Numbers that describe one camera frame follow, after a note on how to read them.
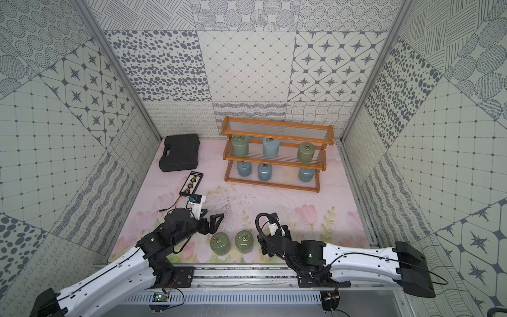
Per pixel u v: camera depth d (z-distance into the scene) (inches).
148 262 21.7
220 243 29.4
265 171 37.9
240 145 34.7
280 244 22.1
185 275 28.9
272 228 26.7
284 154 36.3
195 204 27.4
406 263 17.4
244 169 38.6
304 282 28.8
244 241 29.4
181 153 45.2
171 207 36.6
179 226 23.7
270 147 34.8
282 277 30.0
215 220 28.3
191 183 39.0
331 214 35.7
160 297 28.1
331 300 28.6
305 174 38.2
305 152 34.0
